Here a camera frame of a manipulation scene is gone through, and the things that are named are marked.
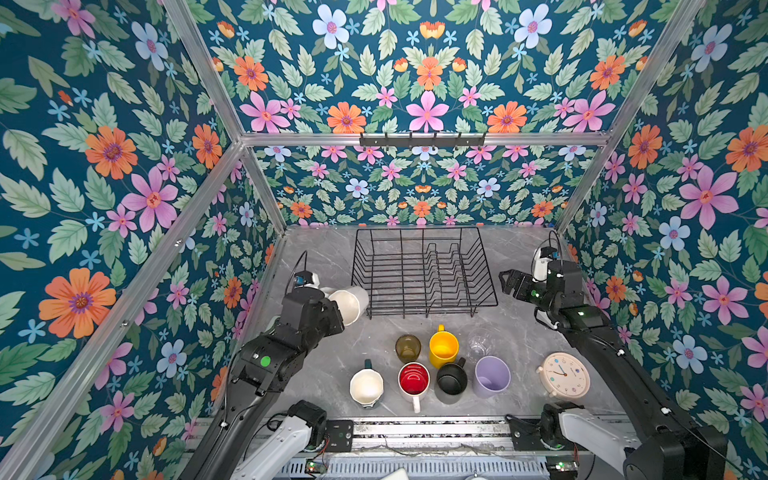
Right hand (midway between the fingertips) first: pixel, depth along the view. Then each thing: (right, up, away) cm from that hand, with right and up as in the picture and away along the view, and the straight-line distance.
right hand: (514, 275), depth 81 cm
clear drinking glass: (-7, -21, +7) cm, 23 cm away
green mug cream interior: (-40, -30, -1) cm, 50 cm away
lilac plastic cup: (-6, -28, 0) cm, 28 cm away
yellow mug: (-19, -22, +6) cm, 29 cm away
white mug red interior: (-28, -30, +1) cm, 41 cm away
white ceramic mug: (-43, -6, -8) cm, 44 cm away
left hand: (-44, -6, -12) cm, 46 cm away
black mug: (-17, -29, +2) cm, 34 cm away
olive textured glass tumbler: (-29, -22, +7) cm, 37 cm away
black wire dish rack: (-24, -1, +24) cm, 33 cm away
